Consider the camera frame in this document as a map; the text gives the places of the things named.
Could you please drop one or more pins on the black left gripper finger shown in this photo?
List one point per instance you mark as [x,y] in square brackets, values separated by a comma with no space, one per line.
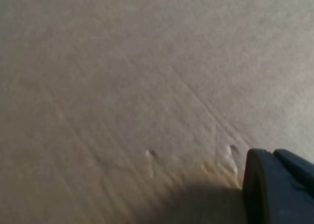
[278,188]

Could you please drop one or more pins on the brown cardboard shoebox drawer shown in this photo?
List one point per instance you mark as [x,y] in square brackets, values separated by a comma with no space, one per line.
[142,111]

